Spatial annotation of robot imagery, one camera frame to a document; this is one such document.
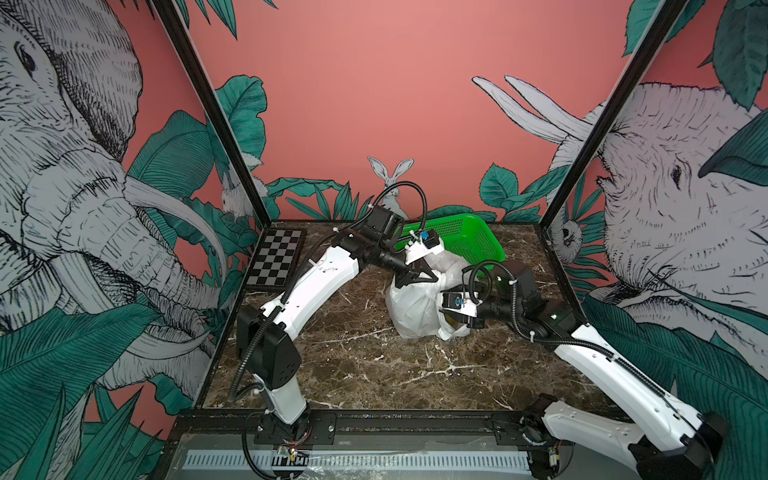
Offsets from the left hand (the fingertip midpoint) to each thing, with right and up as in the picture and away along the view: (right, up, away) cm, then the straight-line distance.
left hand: (435, 273), depth 71 cm
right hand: (+2, -4, -1) cm, 4 cm away
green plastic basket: (+18, +10, +43) cm, 48 cm away
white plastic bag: (-5, -10, +5) cm, 12 cm away
